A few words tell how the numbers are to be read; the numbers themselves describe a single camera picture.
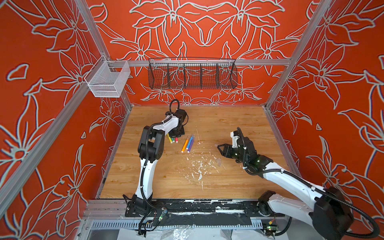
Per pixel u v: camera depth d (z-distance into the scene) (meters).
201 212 0.73
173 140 0.98
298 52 0.86
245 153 0.61
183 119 0.88
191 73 0.98
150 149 0.58
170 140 0.98
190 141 0.98
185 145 0.95
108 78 0.94
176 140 0.98
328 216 0.39
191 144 0.97
